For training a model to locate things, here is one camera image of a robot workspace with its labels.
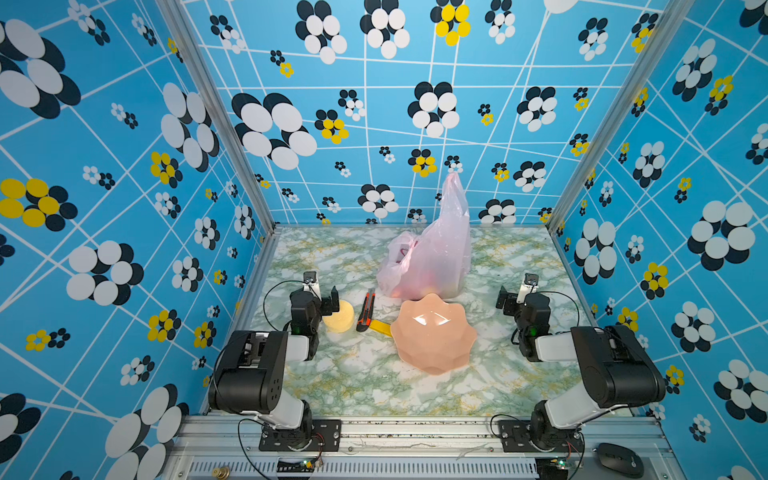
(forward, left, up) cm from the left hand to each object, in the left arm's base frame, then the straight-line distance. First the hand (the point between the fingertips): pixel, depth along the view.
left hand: (320, 286), depth 94 cm
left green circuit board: (-45, 0, -10) cm, 46 cm away
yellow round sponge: (-10, -6, -5) cm, 13 cm away
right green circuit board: (-46, -61, -7) cm, 77 cm away
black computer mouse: (-45, -76, -5) cm, 88 cm away
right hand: (-1, -64, -1) cm, 64 cm away
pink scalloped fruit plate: (-13, -35, -6) cm, 38 cm away
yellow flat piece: (-11, -19, -6) cm, 23 cm away
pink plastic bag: (+3, -34, +9) cm, 36 cm away
